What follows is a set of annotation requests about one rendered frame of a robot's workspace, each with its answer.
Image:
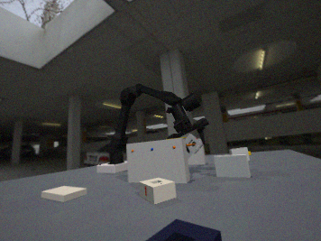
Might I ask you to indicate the beige box with red arrow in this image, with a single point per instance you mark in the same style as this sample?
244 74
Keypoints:
157 190

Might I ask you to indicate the beige flat box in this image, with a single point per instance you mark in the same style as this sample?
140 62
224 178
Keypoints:
63 193

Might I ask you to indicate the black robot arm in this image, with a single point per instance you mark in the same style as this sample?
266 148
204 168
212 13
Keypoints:
128 96

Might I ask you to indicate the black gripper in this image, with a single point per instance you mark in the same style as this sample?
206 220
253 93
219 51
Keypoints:
200 126

